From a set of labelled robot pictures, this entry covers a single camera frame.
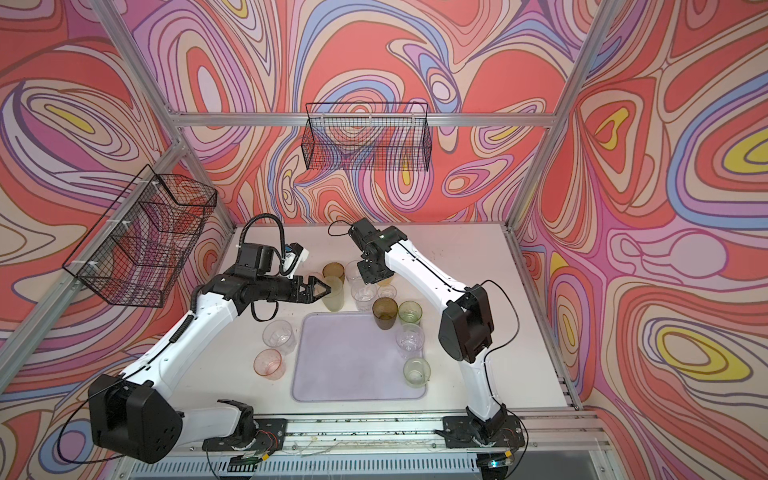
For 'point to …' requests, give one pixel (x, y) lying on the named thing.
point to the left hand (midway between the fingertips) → (322, 287)
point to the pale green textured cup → (416, 372)
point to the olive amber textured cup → (384, 312)
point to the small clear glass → (387, 292)
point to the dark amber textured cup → (335, 269)
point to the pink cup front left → (269, 364)
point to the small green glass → (410, 311)
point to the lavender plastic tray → (345, 357)
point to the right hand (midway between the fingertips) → (380, 280)
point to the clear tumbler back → (353, 274)
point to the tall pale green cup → (334, 301)
